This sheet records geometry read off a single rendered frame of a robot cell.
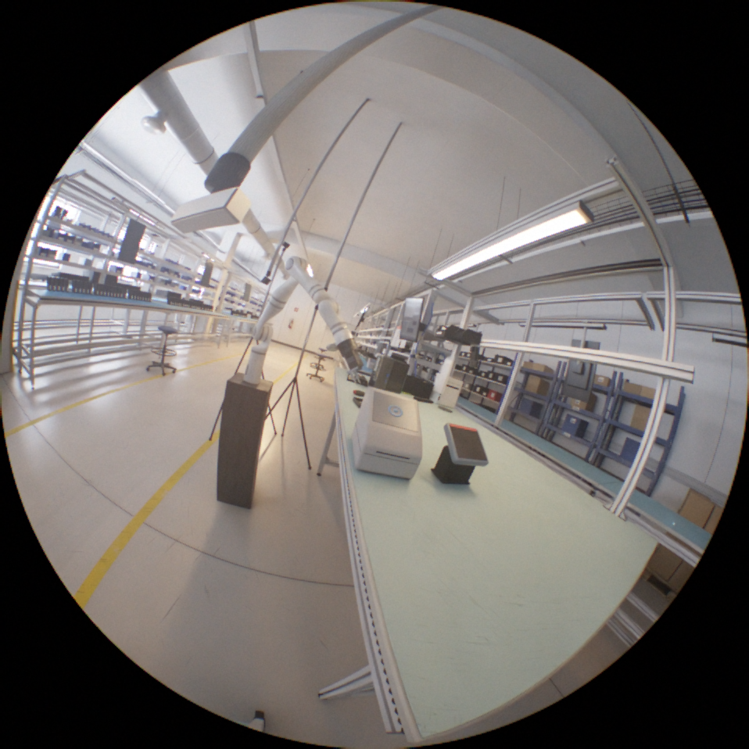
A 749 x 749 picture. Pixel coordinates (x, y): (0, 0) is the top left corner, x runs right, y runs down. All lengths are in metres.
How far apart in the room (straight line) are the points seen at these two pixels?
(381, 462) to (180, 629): 1.17
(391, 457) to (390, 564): 0.23
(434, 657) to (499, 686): 0.08
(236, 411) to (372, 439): 1.03
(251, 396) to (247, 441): 0.27
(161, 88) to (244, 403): 3.40
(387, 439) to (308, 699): 1.13
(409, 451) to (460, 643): 0.35
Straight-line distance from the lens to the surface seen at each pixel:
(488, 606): 0.35
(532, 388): 5.19
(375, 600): 0.29
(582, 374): 2.51
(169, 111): 3.66
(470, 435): 0.59
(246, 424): 1.40
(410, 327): 2.76
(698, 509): 3.42
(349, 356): 0.94
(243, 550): 1.53
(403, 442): 0.48
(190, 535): 1.57
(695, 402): 4.49
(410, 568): 0.33
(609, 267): 1.29
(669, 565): 3.56
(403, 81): 2.92
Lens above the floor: 1.23
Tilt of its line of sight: 6 degrees down
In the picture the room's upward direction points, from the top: 18 degrees clockwise
